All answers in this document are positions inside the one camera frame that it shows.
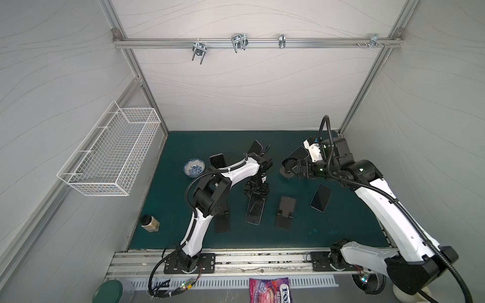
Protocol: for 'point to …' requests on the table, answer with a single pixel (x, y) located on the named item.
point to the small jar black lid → (149, 223)
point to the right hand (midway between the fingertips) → (299, 165)
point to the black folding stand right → (283, 219)
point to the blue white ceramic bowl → (194, 167)
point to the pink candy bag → (275, 290)
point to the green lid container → (109, 291)
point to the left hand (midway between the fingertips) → (258, 199)
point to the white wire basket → (108, 160)
